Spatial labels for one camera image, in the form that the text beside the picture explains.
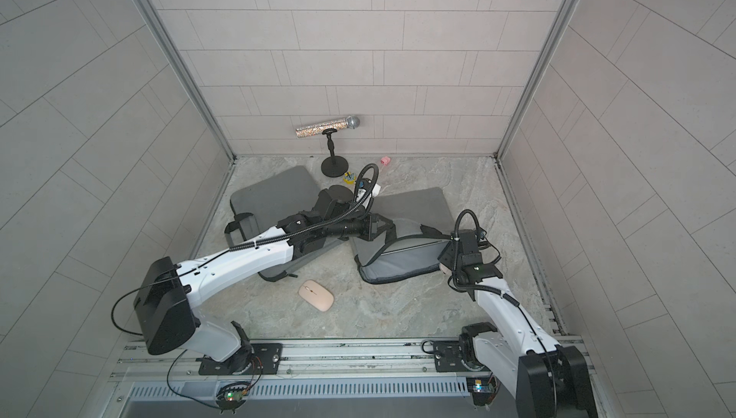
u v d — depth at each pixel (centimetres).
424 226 75
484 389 68
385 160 113
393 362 71
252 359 69
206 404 65
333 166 112
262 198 99
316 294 80
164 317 39
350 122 96
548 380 39
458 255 65
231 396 64
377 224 64
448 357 71
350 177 108
